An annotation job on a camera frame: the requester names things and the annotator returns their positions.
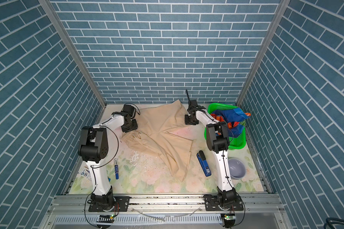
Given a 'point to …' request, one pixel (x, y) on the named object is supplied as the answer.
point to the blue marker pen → (116, 171)
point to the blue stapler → (203, 163)
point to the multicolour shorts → (233, 118)
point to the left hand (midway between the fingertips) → (133, 127)
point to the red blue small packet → (85, 171)
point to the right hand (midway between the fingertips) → (187, 121)
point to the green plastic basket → (237, 143)
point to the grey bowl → (237, 168)
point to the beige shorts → (152, 135)
